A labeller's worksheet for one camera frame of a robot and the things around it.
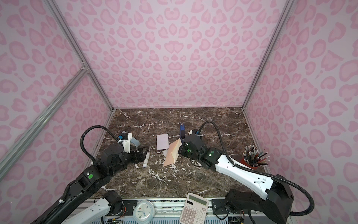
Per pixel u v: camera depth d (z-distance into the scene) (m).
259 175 0.41
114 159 0.51
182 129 1.02
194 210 0.70
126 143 0.62
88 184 0.46
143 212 0.69
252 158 0.76
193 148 0.59
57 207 0.42
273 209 0.38
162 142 0.99
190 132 0.72
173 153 0.82
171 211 0.72
